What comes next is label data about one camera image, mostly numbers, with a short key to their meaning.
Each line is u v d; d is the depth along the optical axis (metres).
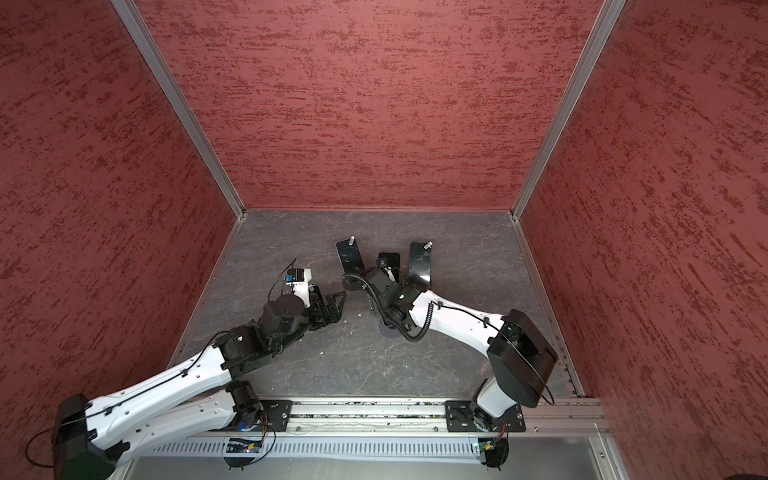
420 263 0.94
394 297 0.64
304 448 0.77
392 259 0.90
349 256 0.95
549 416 0.76
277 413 0.74
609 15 0.71
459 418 0.74
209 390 0.50
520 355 0.42
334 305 0.67
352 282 0.95
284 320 0.54
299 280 0.65
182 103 0.88
